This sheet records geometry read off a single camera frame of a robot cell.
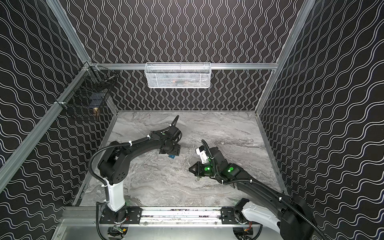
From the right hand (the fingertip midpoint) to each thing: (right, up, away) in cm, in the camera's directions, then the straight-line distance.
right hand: (189, 170), depth 76 cm
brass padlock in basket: (-52, +31, +6) cm, 61 cm away
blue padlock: (-12, +3, +18) cm, 22 cm away
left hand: (-7, +6, +16) cm, 19 cm away
